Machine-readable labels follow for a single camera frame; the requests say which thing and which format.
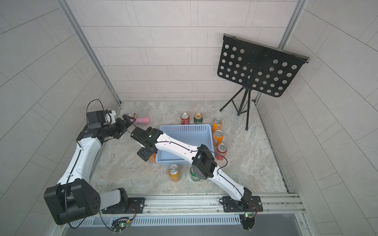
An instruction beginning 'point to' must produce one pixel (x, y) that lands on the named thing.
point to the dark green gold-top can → (198, 118)
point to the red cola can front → (221, 152)
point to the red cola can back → (185, 119)
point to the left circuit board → (120, 224)
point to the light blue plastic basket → (196, 135)
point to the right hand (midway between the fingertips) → (149, 152)
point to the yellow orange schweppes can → (174, 172)
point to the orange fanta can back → (217, 124)
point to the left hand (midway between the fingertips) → (133, 121)
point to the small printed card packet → (133, 114)
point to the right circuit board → (248, 221)
